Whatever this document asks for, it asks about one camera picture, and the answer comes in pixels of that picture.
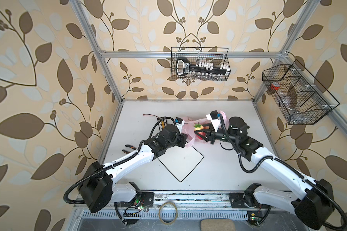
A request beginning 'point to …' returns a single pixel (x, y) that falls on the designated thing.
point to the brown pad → (217, 224)
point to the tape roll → (160, 216)
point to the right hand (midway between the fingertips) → (198, 130)
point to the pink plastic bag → (189, 124)
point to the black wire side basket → (302, 100)
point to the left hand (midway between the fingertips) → (189, 135)
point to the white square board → (180, 160)
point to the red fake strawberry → (198, 127)
